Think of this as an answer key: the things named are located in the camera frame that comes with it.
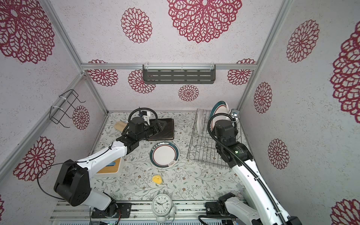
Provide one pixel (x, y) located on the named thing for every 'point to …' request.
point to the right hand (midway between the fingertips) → (224, 120)
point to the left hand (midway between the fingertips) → (164, 126)
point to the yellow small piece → (157, 179)
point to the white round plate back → (221, 107)
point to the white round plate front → (164, 154)
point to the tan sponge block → (120, 125)
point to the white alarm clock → (162, 207)
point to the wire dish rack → (203, 147)
